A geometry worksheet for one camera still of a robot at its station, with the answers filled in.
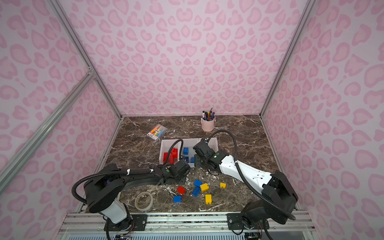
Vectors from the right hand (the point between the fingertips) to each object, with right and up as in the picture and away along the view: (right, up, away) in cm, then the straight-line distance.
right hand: (199, 159), depth 83 cm
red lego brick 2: (-10, -17, 0) cm, 20 cm away
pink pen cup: (+6, +19, +25) cm, 32 cm away
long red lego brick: (-22, -1, +12) cm, 25 cm away
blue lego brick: (-8, +3, +10) cm, 14 cm away
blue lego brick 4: (-8, -2, +11) cm, 14 cm away
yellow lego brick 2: (+5, -20, -4) cm, 21 cm away
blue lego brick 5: (-2, -17, -1) cm, 18 cm away
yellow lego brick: (+3, -15, 0) cm, 15 cm away
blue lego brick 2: (-4, -2, +10) cm, 11 cm away
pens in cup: (+7, +26, +21) cm, 34 cm away
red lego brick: (-16, +1, +17) cm, 24 cm away
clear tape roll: (-30, -22, -3) cm, 37 cm away
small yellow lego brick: (+13, -15, +1) cm, 20 cm away
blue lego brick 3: (-1, -14, +3) cm, 14 cm away
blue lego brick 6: (-12, -21, -2) cm, 24 cm away
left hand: (-9, -10, +5) cm, 14 cm away
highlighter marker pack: (-31, +13, +25) cm, 42 cm away
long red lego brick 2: (-17, -2, +12) cm, 22 cm away
